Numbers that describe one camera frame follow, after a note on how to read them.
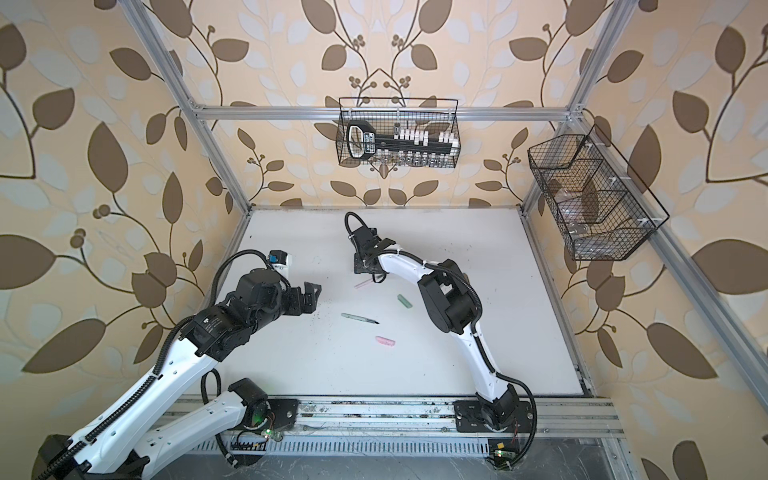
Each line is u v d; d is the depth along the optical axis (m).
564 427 0.74
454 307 0.59
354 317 0.92
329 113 0.90
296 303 0.64
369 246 0.78
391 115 0.91
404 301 0.94
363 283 0.99
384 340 0.87
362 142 0.84
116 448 0.39
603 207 0.73
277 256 0.64
